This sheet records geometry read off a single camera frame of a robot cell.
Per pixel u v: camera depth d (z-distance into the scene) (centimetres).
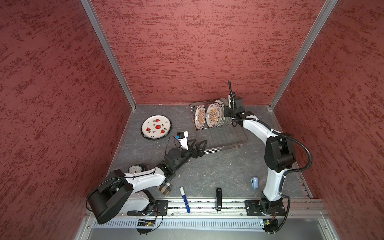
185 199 76
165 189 77
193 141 81
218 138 101
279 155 52
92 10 73
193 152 70
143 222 73
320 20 75
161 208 74
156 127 105
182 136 69
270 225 70
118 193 42
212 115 103
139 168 84
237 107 74
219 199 76
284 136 50
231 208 76
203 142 72
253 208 74
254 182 80
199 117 103
